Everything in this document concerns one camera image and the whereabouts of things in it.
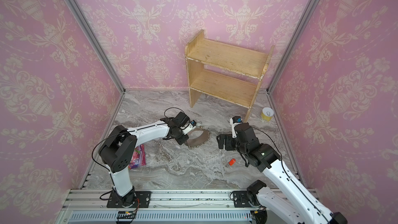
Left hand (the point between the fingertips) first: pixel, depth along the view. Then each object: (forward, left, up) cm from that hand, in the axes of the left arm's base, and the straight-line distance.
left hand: (184, 138), depth 93 cm
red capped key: (-13, -28, -2) cm, 31 cm away
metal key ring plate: (+1, -10, -3) cm, 11 cm away
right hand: (-8, -22, +18) cm, 29 cm away
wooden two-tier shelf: (+46, -28, +14) cm, 56 cm away
